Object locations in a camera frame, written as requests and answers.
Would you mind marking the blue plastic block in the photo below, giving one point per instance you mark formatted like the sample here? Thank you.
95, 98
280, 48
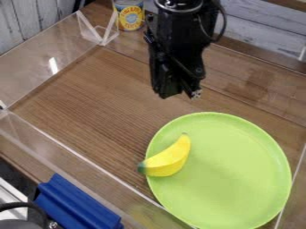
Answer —
72, 208

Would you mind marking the green plastic plate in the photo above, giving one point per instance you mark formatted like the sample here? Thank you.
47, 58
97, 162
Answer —
234, 184

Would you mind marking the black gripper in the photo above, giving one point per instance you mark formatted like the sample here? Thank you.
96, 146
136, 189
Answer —
179, 33

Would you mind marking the yellow labelled tin can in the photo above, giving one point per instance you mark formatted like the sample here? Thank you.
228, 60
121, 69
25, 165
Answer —
129, 11

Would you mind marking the clear acrylic corner bracket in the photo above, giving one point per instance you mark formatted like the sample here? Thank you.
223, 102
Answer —
97, 34

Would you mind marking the yellow toy banana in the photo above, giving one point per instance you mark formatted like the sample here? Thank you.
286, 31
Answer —
168, 161

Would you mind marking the clear acrylic enclosure wall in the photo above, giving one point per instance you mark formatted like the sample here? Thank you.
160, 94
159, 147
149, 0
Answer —
41, 157

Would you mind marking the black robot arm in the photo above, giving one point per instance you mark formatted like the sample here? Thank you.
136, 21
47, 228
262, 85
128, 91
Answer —
222, 18

